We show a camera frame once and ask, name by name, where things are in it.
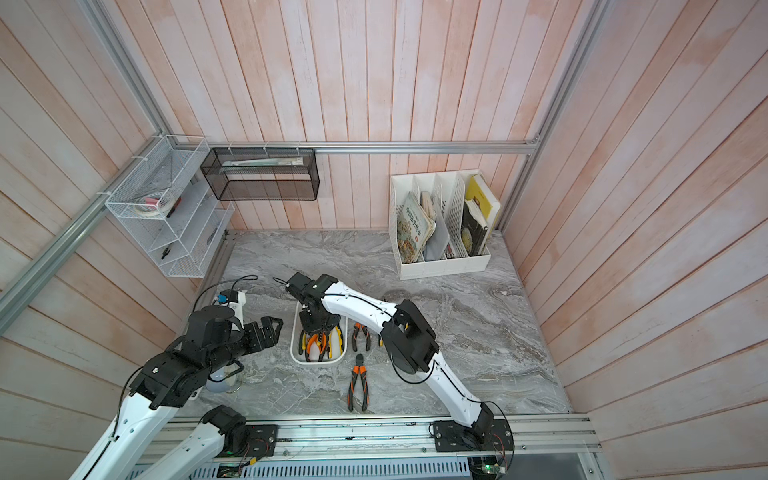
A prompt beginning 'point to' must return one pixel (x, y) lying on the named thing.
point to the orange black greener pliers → (317, 338)
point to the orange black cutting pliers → (360, 369)
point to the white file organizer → (437, 224)
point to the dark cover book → (472, 219)
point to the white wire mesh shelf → (186, 238)
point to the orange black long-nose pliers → (358, 326)
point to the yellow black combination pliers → (381, 342)
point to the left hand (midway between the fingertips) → (268, 331)
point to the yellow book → (486, 201)
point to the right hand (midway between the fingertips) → (315, 329)
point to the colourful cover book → (415, 227)
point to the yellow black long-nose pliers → (330, 343)
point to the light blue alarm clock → (226, 379)
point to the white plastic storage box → (295, 339)
